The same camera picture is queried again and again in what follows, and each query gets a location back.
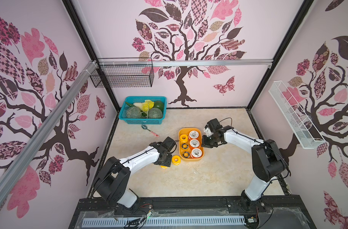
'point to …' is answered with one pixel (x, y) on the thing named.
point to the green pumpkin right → (155, 113)
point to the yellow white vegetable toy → (145, 106)
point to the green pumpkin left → (134, 112)
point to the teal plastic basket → (123, 108)
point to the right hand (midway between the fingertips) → (202, 146)
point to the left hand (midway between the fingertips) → (163, 164)
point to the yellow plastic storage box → (186, 130)
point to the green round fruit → (159, 104)
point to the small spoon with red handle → (144, 127)
